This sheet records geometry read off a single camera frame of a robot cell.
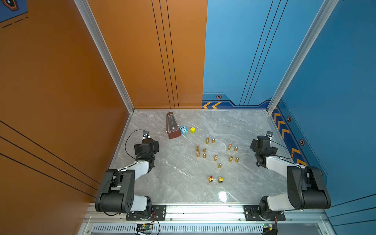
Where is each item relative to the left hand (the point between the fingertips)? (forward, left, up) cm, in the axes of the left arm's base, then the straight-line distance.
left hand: (146, 141), depth 93 cm
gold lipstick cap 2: (-2, -59, -6) cm, 59 cm away
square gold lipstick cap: (-22, -46, -4) cm, 51 cm away
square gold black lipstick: (-22, -40, -3) cm, 46 cm away
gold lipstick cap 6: (-9, -58, -5) cm, 59 cm away
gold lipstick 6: (-10, -53, -4) cm, 54 cm away
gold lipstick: (+3, -40, -3) cm, 40 cm away
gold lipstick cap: (+4, -44, -5) cm, 44 cm away
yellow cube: (+13, -30, -5) cm, 33 cm away
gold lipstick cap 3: (-3, -38, -5) cm, 38 cm away
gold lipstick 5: (-9, -44, -4) cm, 45 cm away
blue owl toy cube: (+13, -23, -5) cm, 27 cm away
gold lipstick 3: (-2, -33, -4) cm, 33 cm away
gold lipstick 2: (0, -54, -5) cm, 55 cm away
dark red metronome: (+10, -16, +4) cm, 19 cm away
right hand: (0, -75, -1) cm, 75 cm away
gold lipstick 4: (-6, -34, -4) cm, 34 cm away
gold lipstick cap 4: (-7, -38, -5) cm, 39 cm away
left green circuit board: (-44, -7, -8) cm, 45 cm away
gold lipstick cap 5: (-14, -46, -4) cm, 49 cm away
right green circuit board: (-44, -67, -7) cm, 81 cm away
